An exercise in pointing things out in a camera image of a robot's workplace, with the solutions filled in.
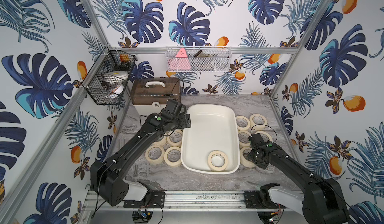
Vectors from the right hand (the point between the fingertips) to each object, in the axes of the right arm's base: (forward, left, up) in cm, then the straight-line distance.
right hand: (255, 159), depth 86 cm
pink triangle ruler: (+45, +43, +34) cm, 71 cm away
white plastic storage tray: (+24, +21, -4) cm, 32 cm away
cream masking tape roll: (+13, +47, -2) cm, 49 cm away
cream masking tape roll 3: (+3, +59, -2) cm, 59 cm away
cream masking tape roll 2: (+10, +55, +1) cm, 56 cm away
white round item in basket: (+29, +76, +34) cm, 88 cm away
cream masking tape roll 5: (-1, +21, -1) cm, 21 cm away
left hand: (+12, +41, +22) cm, 48 cm away
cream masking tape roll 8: (+15, -13, +1) cm, 20 cm away
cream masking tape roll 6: (+26, +1, -1) cm, 26 cm away
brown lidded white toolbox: (+32, +63, +19) cm, 73 cm away
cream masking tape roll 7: (+29, -10, -2) cm, 31 cm away
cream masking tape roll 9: (-4, +6, +3) cm, 8 cm away
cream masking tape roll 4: (+2, +48, -2) cm, 48 cm away
